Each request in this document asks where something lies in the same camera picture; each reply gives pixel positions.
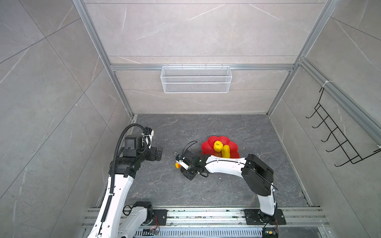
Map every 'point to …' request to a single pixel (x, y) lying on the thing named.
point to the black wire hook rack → (344, 143)
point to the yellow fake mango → (225, 151)
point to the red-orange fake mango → (177, 165)
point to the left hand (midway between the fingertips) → (152, 143)
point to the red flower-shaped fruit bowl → (207, 147)
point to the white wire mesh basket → (196, 80)
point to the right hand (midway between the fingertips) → (187, 170)
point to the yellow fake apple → (218, 146)
